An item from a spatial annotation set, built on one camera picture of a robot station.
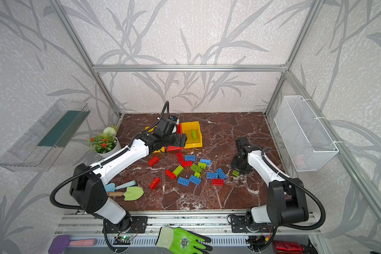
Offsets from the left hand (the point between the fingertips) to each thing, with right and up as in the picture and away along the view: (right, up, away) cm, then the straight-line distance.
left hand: (181, 132), depth 84 cm
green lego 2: (+6, -2, +21) cm, 22 cm away
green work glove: (+2, -47, -15) cm, 50 cm away
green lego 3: (+29, -22, 0) cm, 37 cm away
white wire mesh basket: (+52, -4, -23) cm, 57 cm away
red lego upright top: (-2, -16, +11) cm, 19 cm away
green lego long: (-3, -22, +6) cm, 23 cm away
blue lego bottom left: (+1, -27, +2) cm, 27 cm away
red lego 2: (-7, -24, +4) cm, 25 cm away
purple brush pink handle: (-52, -49, -15) cm, 73 cm away
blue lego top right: (+14, -18, +8) cm, 24 cm away
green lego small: (+11, -19, +7) cm, 24 cm away
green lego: (+7, -21, +7) cm, 23 cm away
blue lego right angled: (+22, -24, +5) cm, 33 cm away
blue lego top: (+4, -16, +11) cm, 20 cm away
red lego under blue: (+2, -19, +9) cm, 21 cm away
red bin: (-7, -11, +16) cm, 20 cm away
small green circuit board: (-26, -49, -13) cm, 57 cm away
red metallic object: (+47, -48, -18) cm, 70 cm away
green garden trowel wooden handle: (-27, -33, 0) cm, 43 cm away
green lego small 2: (+8, -24, +3) cm, 25 cm away
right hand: (+30, -18, +4) cm, 35 cm away
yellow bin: (-10, +1, -19) cm, 22 cm away
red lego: (-15, -28, 0) cm, 31 cm away
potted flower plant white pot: (-42, -6, +2) cm, 42 cm away
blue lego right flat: (+16, -25, +4) cm, 30 cm away
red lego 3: (+20, -28, +2) cm, 34 cm away
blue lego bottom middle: (+7, -27, +2) cm, 28 cm away
